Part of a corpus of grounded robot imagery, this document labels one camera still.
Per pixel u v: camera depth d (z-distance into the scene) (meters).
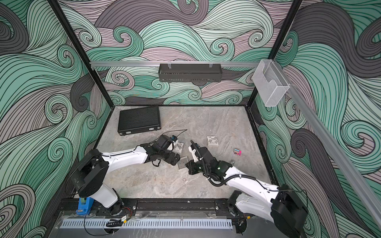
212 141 0.97
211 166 0.60
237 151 0.92
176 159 0.79
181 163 0.88
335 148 0.51
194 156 0.71
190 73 0.96
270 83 0.78
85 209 0.70
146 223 0.70
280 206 0.39
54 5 0.70
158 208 0.74
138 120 1.04
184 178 0.83
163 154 0.73
